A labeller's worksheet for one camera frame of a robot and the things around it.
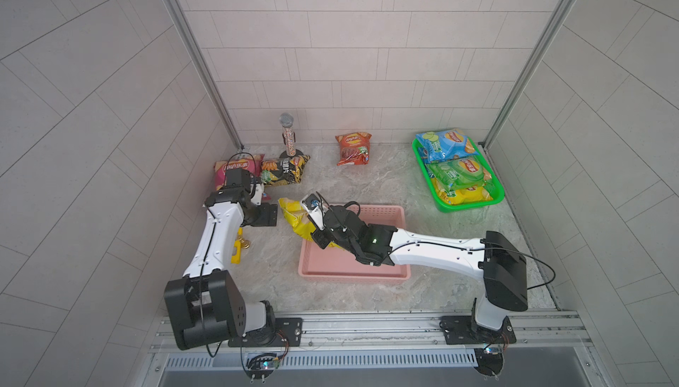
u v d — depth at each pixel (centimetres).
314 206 61
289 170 99
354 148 105
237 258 83
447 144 99
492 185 93
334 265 80
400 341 71
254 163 101
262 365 65
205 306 40
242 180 64
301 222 70
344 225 52
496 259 49
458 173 90
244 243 86
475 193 93
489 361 68
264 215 74
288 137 94
